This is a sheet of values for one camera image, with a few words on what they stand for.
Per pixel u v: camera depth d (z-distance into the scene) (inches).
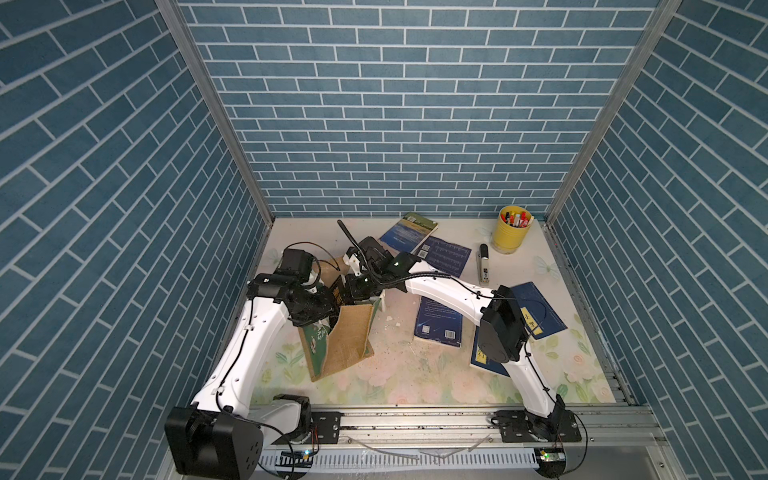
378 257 26.4
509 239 41.5
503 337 21.2
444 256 42.6
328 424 29.1
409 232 45.5
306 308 25.6
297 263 23.6
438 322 35.7
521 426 29.0
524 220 40.9
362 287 29.1
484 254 41.1
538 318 37.0
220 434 14.8
